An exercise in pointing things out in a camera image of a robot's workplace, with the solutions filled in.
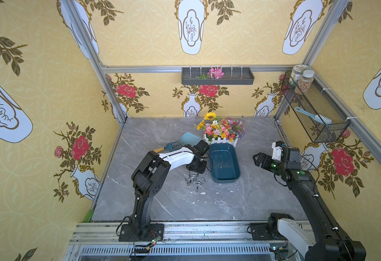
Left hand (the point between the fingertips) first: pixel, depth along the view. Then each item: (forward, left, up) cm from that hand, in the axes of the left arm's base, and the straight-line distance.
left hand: (194, 167), depth 96 cm
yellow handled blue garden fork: (+15, +15, -1) cm, 22 cm away
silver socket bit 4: (-10, -2, 0) cm, 10 cm away
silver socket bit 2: (-8, -4, +1) cm, 9 cm away
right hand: (-4, -35, +16) cm, 38 cm away
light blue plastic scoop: (+23, +3, -2) cm, 23 cm away
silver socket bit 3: (-10, +4, 0) cm, 10 cm away
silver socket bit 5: (-13, -1, 0) cm, 13 cm away
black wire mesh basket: (+21, -65, +30) cm, 75 cm away
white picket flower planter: (+14, -15, +17) cm, 26 cm away
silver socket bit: (-5, 0, 0) cm, 5 cm away
